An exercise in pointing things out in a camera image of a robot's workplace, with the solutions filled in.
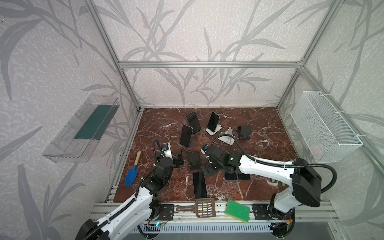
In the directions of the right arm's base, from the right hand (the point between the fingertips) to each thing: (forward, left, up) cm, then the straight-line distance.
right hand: (206, 165), depth 81 cm
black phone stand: (+29, -29, -10) cm, 42 cm away
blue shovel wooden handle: (-1, +43, -7) cm, 44 cm away
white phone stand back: (+28, -9, -5) cm, 30 cm away
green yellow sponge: (-21, -15, -6) cm, 26 cm away
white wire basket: (+2, -51, +25) cm, 57 cm away
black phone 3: (-4, -15, -7) cm, 17 cm away
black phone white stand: (-4, -22, -7) cm, 23 cm away
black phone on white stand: (+29, -5, +2) cm, 30 cm away
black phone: (+21, +12, -1) cm, 24 cm away
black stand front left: (+5, +7, 0) cm, 8 cm away
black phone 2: (+34, +8, -3) cm, 35 cm away
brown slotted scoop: (-19, +1, -8) cm, 21 cm away
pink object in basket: (+2, -55, +12) cm, 57 cm away
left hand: (+7, +17, +4) cm, 19 cm away
